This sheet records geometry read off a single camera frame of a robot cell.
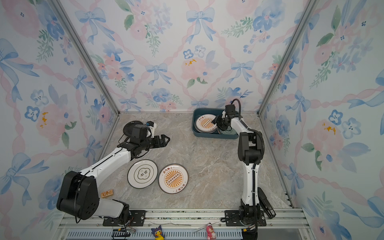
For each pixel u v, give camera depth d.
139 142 0.67
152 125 0.79
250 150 0.62
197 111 1.15
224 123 0.93
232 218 0.73
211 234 0.68
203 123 1.10
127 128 1.09
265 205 0.75
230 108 0.90
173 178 0.86
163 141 0.78
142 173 0.88
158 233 0.68
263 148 0.54
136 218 0.74
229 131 1.07
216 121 0.97
